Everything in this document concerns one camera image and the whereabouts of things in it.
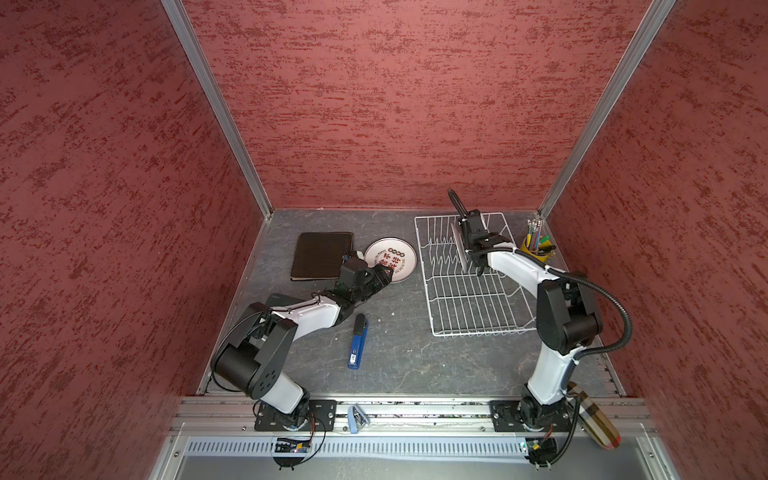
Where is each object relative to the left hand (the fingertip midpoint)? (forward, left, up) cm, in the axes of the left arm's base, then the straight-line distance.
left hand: (388, 279), depth 91 cm
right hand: (+11, -33, +4) cm, 35 cm away
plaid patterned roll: (-36, -52, -5) cm, 63 cm away
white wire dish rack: (-5, -24, -6) cm, 25 cm away
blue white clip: (-37, +7, -7) cm, 38 cm away
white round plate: (+16, -2, -7) cm, 17 cm away
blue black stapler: (-14, +8, -5) cm, 17 cm away
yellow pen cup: (+11, -51, +1) cm, 52 cm away
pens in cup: (+14, -48, +4) cm, 51 cm away
